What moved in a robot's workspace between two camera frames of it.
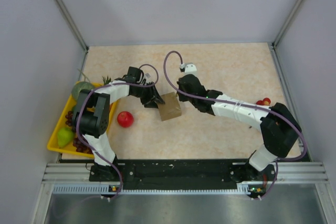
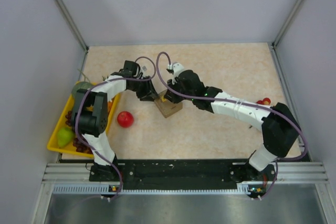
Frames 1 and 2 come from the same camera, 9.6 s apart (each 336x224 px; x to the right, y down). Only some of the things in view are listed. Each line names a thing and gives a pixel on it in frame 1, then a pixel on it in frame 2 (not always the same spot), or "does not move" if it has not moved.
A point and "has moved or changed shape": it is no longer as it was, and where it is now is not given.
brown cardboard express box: (171, 108) has moved or changed shape
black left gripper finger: (153, 103) → (151, 96)
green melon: (77, 87) does not move
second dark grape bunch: (81, 147) does not move
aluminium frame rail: (315, 172) does not move
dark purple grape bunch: (69, 117) does not move
